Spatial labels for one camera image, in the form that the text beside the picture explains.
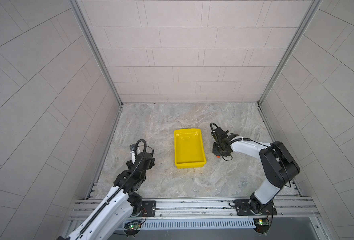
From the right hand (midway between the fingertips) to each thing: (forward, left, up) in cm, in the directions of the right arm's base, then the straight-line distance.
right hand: (215, 152), depth 93 cm
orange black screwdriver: (-4, -1, +3) cm, 5 cm away
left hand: (-4, +39, +11) cm, 41 cm away
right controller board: (-38, -14, 0) cm, 41 cm away
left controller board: (-36, +44, +5) cm, 57 cm away
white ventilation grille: (-37, -2, +1) cm, 37 cm away
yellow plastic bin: (+2, +16, +3) cm, 17 cm away
